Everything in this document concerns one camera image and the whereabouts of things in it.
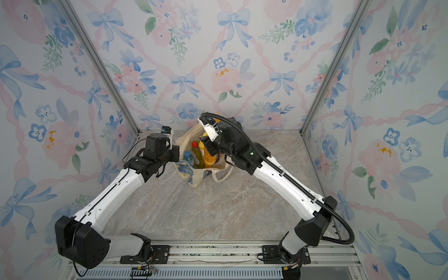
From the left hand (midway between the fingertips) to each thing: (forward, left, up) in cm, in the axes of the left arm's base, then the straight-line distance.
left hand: (177, 146), depth 81 cm
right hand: (-4, -16, +14) cm, 22 cm away
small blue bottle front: (+2, -4, -11) cm, 11 cm away
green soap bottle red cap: (+5, -8, -9) cm, 13 cm away
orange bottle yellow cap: (-8, -15, +1) cm, 17 cm away
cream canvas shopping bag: (-11, -8, -8) cm, 16 cm away
